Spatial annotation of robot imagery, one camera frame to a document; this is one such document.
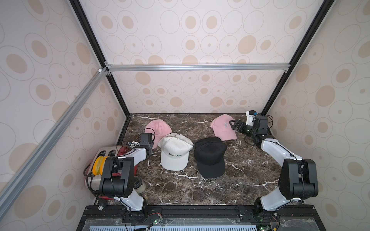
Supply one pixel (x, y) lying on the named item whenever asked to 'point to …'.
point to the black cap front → (209, 153)
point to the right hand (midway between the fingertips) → (232, 123)
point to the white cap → (175, 151)
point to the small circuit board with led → (159, 219)
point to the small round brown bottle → (145, 196)
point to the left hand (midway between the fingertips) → (150, 143)
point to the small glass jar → (139, 186)
